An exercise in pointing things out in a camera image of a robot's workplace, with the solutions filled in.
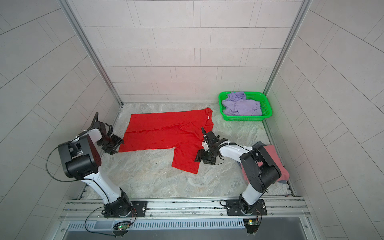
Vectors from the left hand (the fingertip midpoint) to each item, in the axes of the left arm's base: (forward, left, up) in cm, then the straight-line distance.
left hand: (124, 141), depth 96 cm
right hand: (-14, -48, +1) cm, 50 cm away
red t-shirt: (+9, -37, 0) cm, 38 cm away
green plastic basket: (+22, -96, +6) cm, 99 cm away
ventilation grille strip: (-44, -6, -1) cm, 44 cm away
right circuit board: (-43, -73, 0) cm, 85 cm away
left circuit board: (-44, -15, +5) cm, 47 cm away
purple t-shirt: (+28, -75, +6) cm, 80 cm away
